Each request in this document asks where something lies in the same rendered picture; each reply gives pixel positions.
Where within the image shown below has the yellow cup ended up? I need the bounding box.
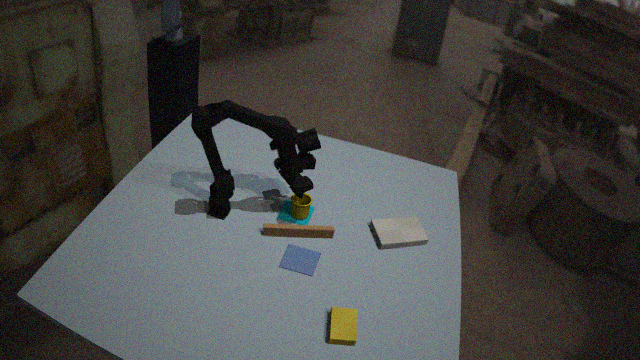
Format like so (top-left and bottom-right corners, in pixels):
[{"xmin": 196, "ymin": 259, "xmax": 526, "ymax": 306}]
[{"xmin": 291, "ymin": 193, "xmax": 313, "ymax": 220}]

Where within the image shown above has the yellow rectangular block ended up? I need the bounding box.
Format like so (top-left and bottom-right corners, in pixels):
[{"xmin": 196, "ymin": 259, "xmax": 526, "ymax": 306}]
[{"xmin": 328, "ymin": 307, "xmax": 357, "ymax": 346}]

